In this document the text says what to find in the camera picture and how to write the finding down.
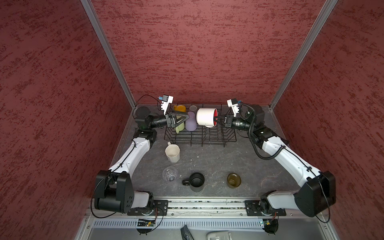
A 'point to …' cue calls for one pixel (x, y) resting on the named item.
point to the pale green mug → (178, 129)
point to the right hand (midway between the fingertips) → (212, 121)
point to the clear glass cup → (170, 173)
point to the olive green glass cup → (233, 180)
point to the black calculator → (284, 141)
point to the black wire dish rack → (217, 134)
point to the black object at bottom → (185, 233)
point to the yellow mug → (180, 108)
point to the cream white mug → (172, 152)
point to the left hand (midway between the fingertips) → (187, 118)
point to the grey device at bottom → (219, 235)
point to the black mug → (196, 179)
